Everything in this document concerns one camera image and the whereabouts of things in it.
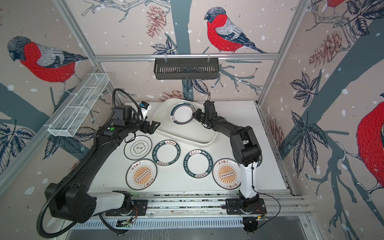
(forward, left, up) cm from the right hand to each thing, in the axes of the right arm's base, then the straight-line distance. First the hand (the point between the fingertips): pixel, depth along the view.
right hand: (192, 114), depth 98 cm
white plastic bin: (-8, -1, -10) cm, 13 cm away
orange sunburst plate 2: (-33, -22, -14) cm, 42 cm away
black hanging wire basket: (+31, +17, +16) cm, 39 cm away
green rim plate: (-22, +16, -12) cm, 30 cm away
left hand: (-16, +20, +14) cm, 29 cm away
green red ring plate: (+2, +7, -2) cm, 8 cm away
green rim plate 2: (-28, -5, -13) cm, 32 cm away
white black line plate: (-20, +34, -11) cm, 41 cm away
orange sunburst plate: (-36, +28, -12) cm, 47 cm away
